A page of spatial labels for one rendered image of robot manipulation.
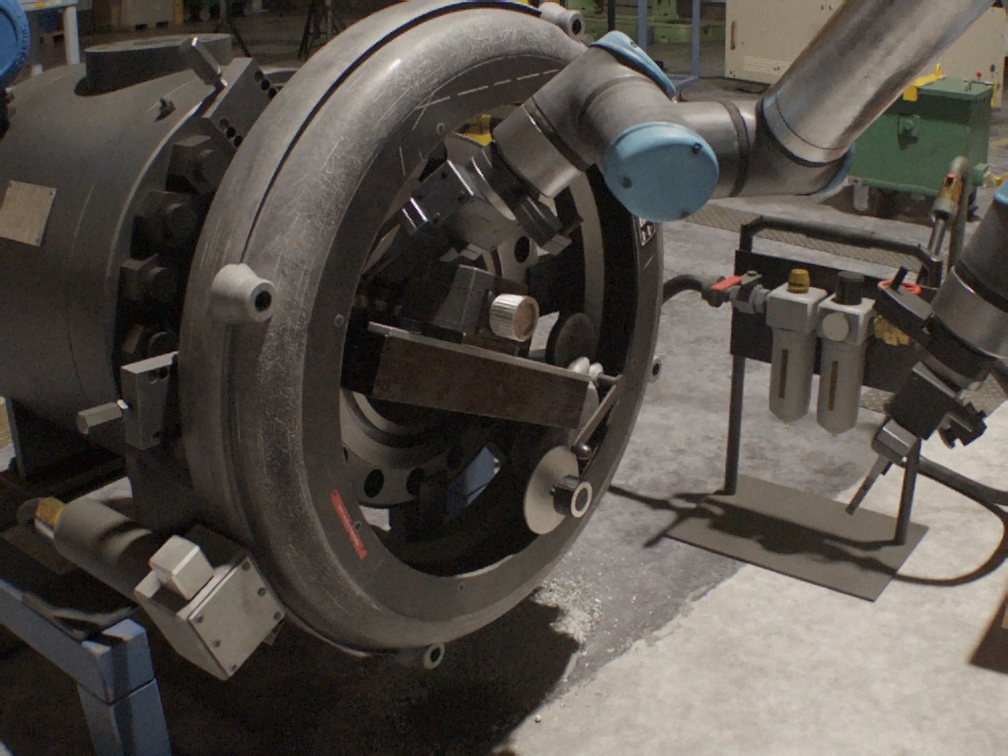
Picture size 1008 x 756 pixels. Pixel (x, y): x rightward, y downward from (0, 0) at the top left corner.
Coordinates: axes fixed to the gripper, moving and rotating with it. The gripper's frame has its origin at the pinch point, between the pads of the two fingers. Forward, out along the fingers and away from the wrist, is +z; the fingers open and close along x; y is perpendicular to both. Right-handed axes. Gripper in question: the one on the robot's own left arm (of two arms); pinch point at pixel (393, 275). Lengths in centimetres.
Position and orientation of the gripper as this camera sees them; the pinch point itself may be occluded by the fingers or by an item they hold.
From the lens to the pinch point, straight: 117.7
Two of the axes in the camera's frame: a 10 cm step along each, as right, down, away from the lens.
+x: -3.8, -0.8, -9.2
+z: -7.5, 6.1, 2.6
